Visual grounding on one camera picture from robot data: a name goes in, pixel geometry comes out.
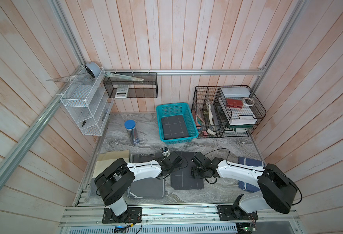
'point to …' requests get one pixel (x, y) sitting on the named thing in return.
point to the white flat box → (236, 92)
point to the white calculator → (122, 91)
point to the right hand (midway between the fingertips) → (195, 172)
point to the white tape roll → (248, 105)
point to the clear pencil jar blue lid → (130, 125)
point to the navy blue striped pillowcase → (251, 162)
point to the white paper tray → (235, 116)
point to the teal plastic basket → (173, 109)
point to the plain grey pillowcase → (150, 187)
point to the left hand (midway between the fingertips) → (174, 167)
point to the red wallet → (235, 103)
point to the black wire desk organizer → (210, 123)
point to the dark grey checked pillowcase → (174, 127)
